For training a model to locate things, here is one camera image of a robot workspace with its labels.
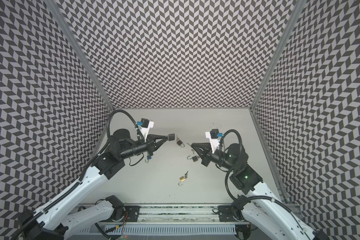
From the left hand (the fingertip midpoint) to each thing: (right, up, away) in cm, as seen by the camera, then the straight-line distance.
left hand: (167, 140), depth 65 cm
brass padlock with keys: (+6, -24, +19) cm, 31 cm away
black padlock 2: (+13, -15, +26) cm, 33 cm away
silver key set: (+11, -4, -1) cm, 12 cm away
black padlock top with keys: (+3, -6, +34) cm, 34 cm away
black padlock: (+2, +1, +1) cm, 2 cm away
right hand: (+11, -4, -1) cm, 12 cm away
